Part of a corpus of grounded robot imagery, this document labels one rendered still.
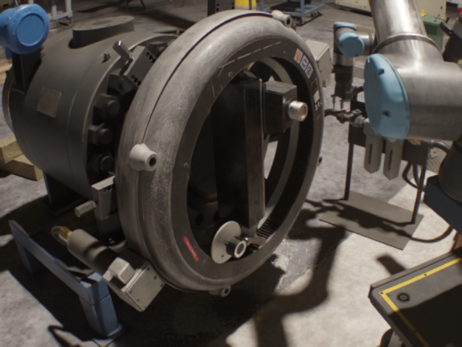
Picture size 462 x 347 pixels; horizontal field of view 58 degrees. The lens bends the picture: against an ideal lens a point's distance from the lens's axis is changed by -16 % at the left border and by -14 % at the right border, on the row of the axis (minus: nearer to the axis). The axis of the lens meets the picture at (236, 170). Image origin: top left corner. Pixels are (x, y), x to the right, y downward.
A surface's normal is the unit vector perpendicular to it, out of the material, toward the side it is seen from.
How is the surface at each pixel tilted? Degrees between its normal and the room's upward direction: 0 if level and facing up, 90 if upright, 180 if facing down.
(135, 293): 90
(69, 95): 55
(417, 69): 32
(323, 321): 0
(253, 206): 90
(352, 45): 90
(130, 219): 89
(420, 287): 0
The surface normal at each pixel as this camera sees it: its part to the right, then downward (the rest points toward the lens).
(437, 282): -0.02, -0.88
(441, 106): -0.08, 0.36
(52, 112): -0.55, -0.07
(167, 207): 0.67, 0.33
